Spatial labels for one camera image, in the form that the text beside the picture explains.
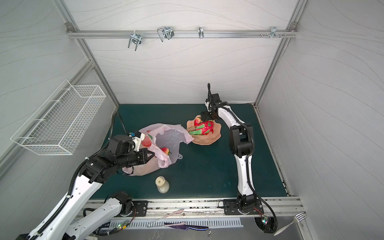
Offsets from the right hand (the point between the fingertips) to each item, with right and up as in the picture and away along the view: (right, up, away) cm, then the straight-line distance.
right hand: (211, 113), depth 103 cm
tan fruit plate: (-4, -18, -5) cm, 19 cm away
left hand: (-29, -19, -34) cm, 48 cm away
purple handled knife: (-17, -54, -34) cm, 66 cm away
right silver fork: (+39, -52, -32) cm, 72 cm away
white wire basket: (-75, -8, -39) cm, 85 cm away
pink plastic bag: (-32, -18, -5) cm, 37 cm away
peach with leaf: (-10, -6, -3) cm, 12 cm away
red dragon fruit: (-5, -10, -8) cm, 14 cm away
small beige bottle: (-27, -36, -31) cm, 55 cm away
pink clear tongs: (-32, -55, -33) cm, 71 cm away
